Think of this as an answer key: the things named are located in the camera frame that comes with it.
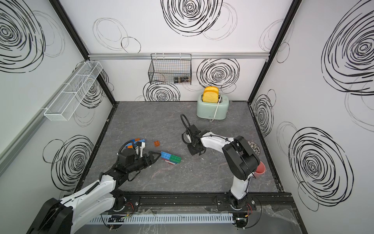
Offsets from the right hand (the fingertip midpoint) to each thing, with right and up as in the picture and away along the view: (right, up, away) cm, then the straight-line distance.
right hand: (194, 150), depth 93 cm
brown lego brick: (-25, +4, +3) cm, 25 cm away
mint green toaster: (+9, +25, +8) cm, 28 cm away
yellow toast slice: (+11, +36, +4) cm, 38 cm away
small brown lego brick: (-38, +6, +3) cm, 39 cm away
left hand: (-21, -2, -11) cm, 24 cm away
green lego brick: (-11, -3, -10) cm, 15 cm away
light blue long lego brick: (-17, -1, -10) cm, 20 cm away
